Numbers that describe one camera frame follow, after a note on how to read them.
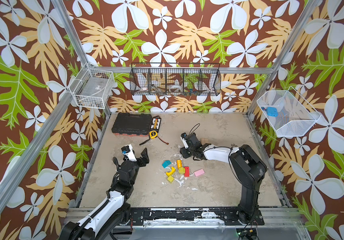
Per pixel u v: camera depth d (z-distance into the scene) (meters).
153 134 1.05
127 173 0.61
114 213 0.55
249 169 0.50
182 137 0.89
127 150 0.69
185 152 0.88
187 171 0.88
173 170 0.88
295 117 0.79
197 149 0.74
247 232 0.72
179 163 0.92
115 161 0.63
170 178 0.84
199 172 0.88
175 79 0.98
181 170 0.87
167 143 1.02
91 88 0.86
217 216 0.74
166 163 0.91
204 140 1.04
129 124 1.09
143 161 0.74
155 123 1.11
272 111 0.86
